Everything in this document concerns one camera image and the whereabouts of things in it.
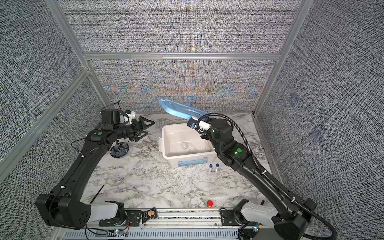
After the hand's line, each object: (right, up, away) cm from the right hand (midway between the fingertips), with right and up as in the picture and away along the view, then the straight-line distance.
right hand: (210, 114), depth 68 cm
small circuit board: (-30, -49, +5) cm, 57 cm away
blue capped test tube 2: (+5, -26, +8) cm, 27 cm away
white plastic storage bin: (-20, -11, +25) cm, 34 cm away
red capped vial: (+1, -45, +8) cm, 46 cm away
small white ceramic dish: (-13, -18, +30) cm, 37 cm away
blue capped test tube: (+1, -26, +7) cm, 27 cm away
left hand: (-28, -6, +6) cm, 29 cm away
